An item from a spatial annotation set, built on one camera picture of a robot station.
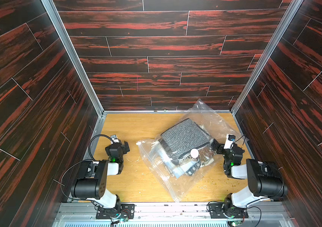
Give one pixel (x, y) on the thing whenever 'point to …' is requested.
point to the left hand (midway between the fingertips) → (119, 143)
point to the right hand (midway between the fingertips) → (224, 140)
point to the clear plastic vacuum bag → (201, 113)
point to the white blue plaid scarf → (187, 169)
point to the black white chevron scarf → (180, 140)
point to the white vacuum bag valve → (194, 153)
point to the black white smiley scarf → (192, 170)
